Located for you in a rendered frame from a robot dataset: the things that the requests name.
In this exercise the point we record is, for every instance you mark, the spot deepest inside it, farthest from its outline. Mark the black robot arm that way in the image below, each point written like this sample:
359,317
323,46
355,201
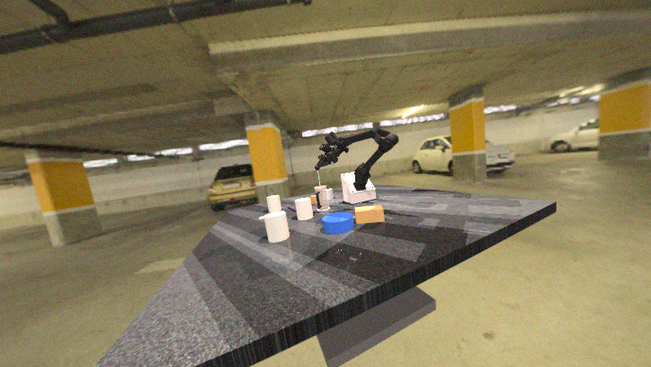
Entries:
362,171

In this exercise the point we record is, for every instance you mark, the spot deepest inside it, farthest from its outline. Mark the blue short cylinder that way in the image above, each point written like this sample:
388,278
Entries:
337,223

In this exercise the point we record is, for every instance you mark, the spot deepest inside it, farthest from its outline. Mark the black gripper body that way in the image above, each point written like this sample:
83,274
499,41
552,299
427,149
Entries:
332,156

